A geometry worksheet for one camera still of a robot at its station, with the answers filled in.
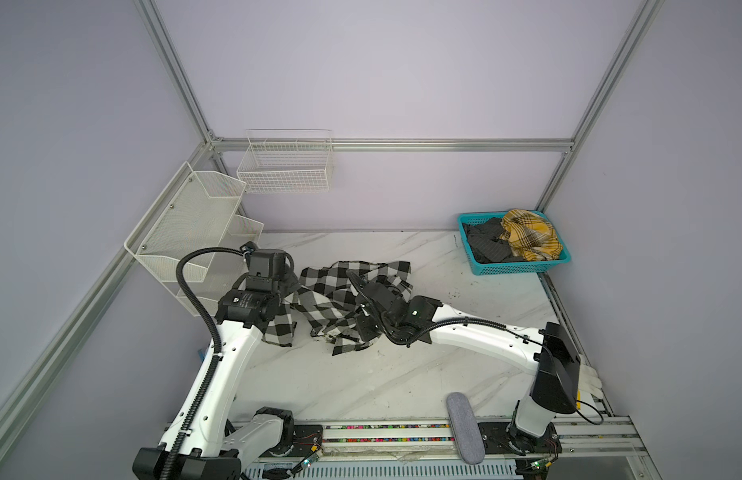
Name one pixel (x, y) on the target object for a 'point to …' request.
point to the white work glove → (590, 381)
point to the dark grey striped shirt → (485, 244)
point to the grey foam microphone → (466, 429)
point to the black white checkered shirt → (326, 303)
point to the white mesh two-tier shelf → (199, 209)
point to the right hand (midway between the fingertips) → (356, 320)
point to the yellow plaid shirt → (532, 237)
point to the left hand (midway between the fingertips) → (283, 279)
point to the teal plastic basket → (508, 267)
